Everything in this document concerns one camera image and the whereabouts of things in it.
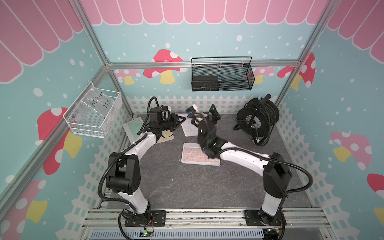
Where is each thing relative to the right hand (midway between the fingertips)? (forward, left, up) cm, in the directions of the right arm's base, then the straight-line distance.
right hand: (209, 108), depth 76 cm
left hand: (+2, +12, -10) cm, 16 cm away
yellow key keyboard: (-10, +22, -9) cm, 26 cm away
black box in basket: (+22, +1, +1) cm, 22 cm away
